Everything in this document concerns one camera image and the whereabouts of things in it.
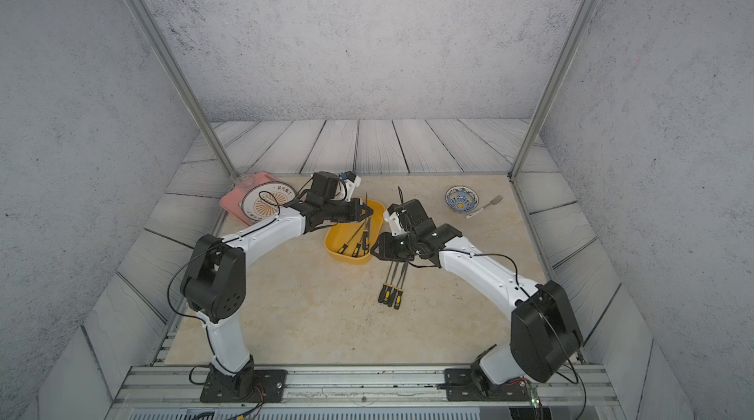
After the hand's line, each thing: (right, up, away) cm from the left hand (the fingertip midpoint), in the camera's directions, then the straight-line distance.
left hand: (377, 212), depth 88 cm
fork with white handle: (+43, +3, +24) cm, 50 cm away
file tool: (-7, -12, +10) cm, 17 cm away
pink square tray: (-55, +3, +23) cm, 60 cm away
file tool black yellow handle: (-12, -12, +10) cm, 20 cm away
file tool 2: (-3, -6, -1) cm, 7 cm away
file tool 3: (+7, -24, +1) cm, 25 cm away
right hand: (0, -10, -9) cm, 13 cm away
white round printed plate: (-43, +4, +23) cm, 49 cm away
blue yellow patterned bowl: (+31, +4, +23) cm, 39 cm away
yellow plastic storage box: (-9, -11, +13) cm, 19 cm away
